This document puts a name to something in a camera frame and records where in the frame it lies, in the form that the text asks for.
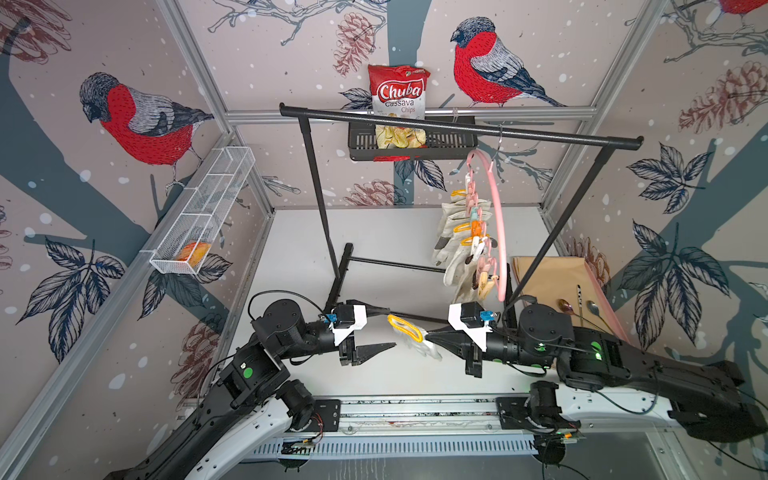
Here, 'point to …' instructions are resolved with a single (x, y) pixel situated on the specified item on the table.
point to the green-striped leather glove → (454, 214)
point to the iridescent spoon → (566, 307)
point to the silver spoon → (593, 308)
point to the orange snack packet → (194, 252)
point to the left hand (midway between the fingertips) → (392, 322)
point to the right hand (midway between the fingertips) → (430, 333)
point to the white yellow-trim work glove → (464, 251)
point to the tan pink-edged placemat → (569, 283)
